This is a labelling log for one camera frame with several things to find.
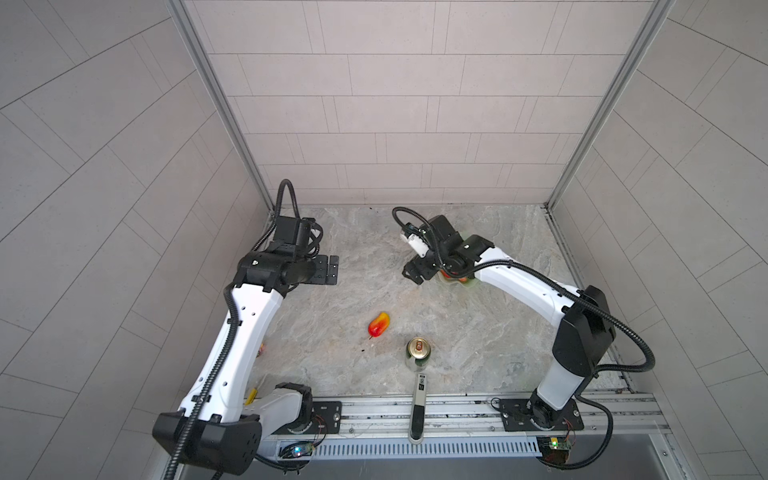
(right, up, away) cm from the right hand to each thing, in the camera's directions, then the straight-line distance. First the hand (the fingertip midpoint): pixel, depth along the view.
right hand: (414, 261), depth 84 cm
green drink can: (0, -21, -12) cm, 24 cm away
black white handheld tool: (0, -35, -17) cm, 39 cm away
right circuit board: (+31, -42, -16) cm, 55 cm away
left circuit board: (-27, -40, -18) cm, 51 cm away
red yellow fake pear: (-10, -18, -1) cm, 20 cm away
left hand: (-23, +1, -11) cm, 25 cm away
